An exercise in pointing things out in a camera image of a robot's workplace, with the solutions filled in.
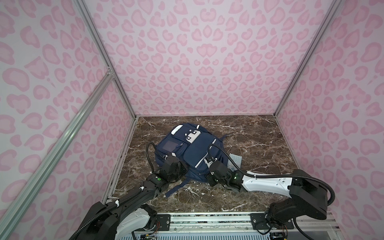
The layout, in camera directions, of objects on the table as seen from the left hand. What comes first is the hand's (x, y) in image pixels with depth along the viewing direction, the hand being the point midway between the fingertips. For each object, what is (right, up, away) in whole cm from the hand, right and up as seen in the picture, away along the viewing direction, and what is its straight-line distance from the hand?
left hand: (192, 163), depth 82 cm
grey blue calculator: (+28, 0, +11) cm, 30 cm away
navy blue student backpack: (+3, +9, +9) cm, 13 cm away
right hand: (+8, -6, +1) cm, 10 cm away
